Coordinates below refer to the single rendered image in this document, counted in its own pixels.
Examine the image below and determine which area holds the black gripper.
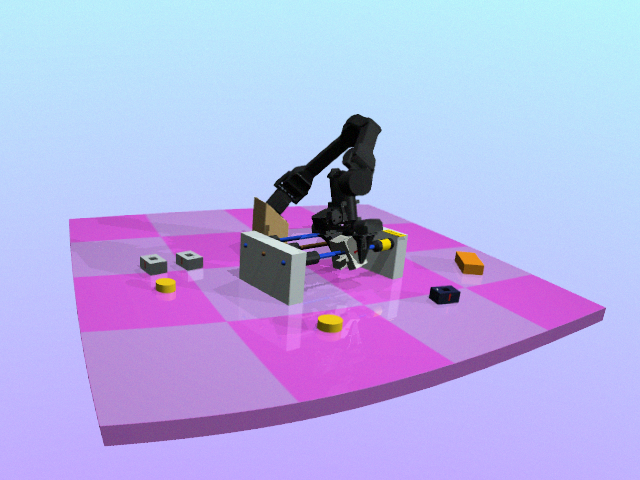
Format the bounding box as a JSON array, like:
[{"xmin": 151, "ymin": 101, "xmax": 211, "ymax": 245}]
[{"xmin": 311, "ymin": 196, "xmax": 383, "ymax": 264}]

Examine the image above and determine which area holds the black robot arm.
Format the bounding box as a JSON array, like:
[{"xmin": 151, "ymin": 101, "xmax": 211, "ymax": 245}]
[{"xmin": 266, "ymin": 114, "xmax": 382, "ymax": 231}]

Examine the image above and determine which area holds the yellow short cylinder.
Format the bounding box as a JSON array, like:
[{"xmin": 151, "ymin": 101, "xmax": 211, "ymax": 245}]
[
  {"xmin": 317, "ymin": 315, "xmax": 343, "ymax": 333},
  {"xmin": 156, "ymin": 278, "xmax": 176, "ymax": 294}
]

